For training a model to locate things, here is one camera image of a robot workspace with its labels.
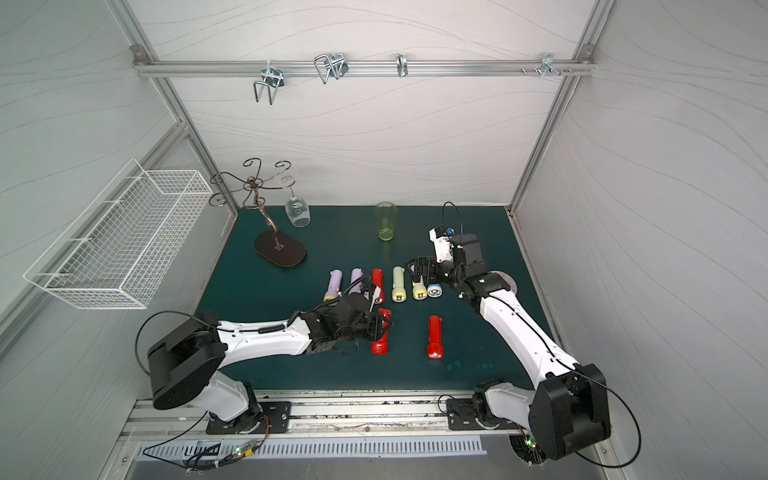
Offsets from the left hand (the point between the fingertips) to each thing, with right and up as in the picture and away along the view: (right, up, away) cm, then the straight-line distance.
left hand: (390, 325), depth 82 cm
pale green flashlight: (+3, +7, +11) cm, 13 cm away
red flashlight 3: (-2, -5, -2) cm, 6 cm away
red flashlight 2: (+13, -7, 0) cm, 14 cm away
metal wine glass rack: (-42, +21, +25) cm, 54 cm away
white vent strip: (-45, -28, -10) cm, 54 cm away
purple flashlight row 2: (-11, +12, +17) cm, 24 cm away
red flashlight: (-4, +9, +22) cm, 24 cm away
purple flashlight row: (-18, +11, +16) cm, 26 cm away
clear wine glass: (-29, +34, +9) cm, 45 cm away
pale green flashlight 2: (+9, +8, +11) cm, 16 cm away
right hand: (+9, +18, 0) cm, 20 cm away
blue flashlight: (+14, +7, +13) cm, 21 cm away
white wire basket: (-64, +22, -13) cm, 69 cm away
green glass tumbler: (-2, +33, +23) cm, 40 cm away
